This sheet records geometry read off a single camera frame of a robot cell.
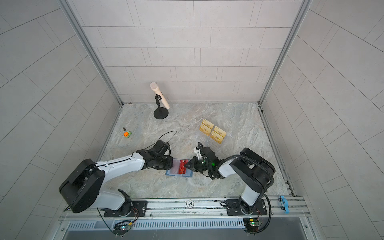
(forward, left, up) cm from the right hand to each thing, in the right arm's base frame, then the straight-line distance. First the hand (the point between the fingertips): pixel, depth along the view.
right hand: (184, 168), depth 82 cm
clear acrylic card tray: (+19, -19, +6) cm, 27 cm away
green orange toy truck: (+24, +37, +2) cm, 44 cm away
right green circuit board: (-27, -31, -4) cm, 41 cm away
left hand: (+3, +4, -2) cm, 5 cm away
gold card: (+17, -21, +6) cm, 28 cm away
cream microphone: (+41, +15, +25) cm, 51 cm away
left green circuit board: (-25, +28, 0) cm, 37 cm away
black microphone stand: (+42, +18, +1) cm, 46 cm away
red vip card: (+1, +1, 0) cm, 1 cm away
